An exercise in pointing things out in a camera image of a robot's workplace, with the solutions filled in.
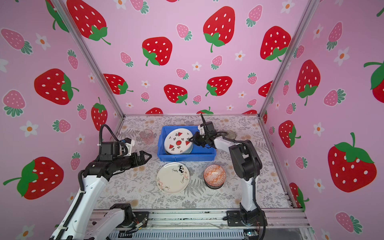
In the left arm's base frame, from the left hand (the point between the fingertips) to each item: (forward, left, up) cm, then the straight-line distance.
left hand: (144, 157), depth 76 cm
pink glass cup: (+23, +7, -12) cm, 27 cm away
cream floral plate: (-3, -13, -19) cm, 23 cm away
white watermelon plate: (+19, -14, -12) cm, 27 cm away
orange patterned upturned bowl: (-5, -37, -12) cm, 39 cm away
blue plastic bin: (+13, -27, -17) cm, 35 cm away
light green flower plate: (+14, -22, -16) cm, 30 cm away
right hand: (+19, -21, -9) cm, 30 cm away
